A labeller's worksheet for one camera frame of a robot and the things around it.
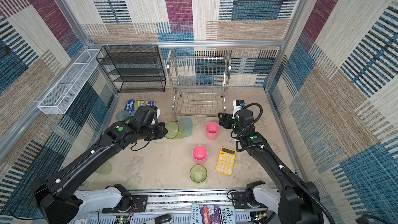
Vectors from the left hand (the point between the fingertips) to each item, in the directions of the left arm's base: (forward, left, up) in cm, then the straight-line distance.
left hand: (169, 129), depth 74 cm
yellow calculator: (-8, -28, -21) cm, 36 cm away
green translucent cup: (+3, -2, -7) cm, 7 cm away
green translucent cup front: (-14, -13, -21) cm, 29 cm away
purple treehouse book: (-31, -20, -20) cm, 42 cm away
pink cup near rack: (+10, -22, -18) cm, 30 cm away
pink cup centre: (-4, -14, -21) cm, 26 cm away
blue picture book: (+31, +32, -20) cm, 48 cm away
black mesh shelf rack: (+51, +31, -4) cm, 60 cm away
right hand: (+9, -27, -3) cm, 29 cm away
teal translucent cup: (+10, -7, -12) cm, 17 cm away
